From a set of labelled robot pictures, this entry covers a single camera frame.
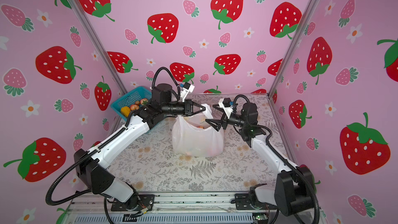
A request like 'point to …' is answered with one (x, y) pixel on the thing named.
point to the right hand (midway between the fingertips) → (209, 113)
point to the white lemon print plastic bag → (193, 136)
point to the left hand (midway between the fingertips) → (205, 109)
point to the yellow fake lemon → (126, 111)
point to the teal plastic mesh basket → (129, 99)
